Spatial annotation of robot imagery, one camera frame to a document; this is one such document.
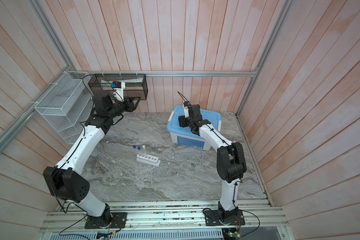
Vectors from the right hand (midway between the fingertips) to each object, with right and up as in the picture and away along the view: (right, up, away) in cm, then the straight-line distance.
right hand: (183, 117), depth 95 cm
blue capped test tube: (-28, -18, -12) cm, 35 cm away
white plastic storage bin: (+9, -17, 0) cm, 19 cm away
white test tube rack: (-22, -27, -4) cm, 35 cm away
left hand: (-24, +7, -19) cm, 32 cm away
